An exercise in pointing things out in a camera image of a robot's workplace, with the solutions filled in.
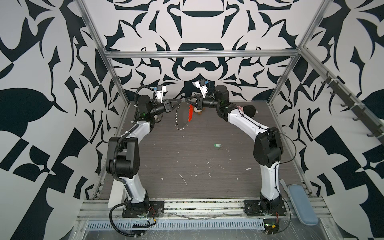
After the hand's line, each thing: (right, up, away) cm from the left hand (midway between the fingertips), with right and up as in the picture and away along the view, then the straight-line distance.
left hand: (181, 97), depth 80 cm
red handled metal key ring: (+5, -6, +5) cm, 9 cm away
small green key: (+22, -29, +16) cm, 40 cm away
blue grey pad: (+59, -55, -8) cm, 81 cm away
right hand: (+3, -1, -2) cm, 4 cm away
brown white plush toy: (+11, -6, +34) cm, 36 cm away
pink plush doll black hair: (+46, -5, +27) cm, 53 cm away
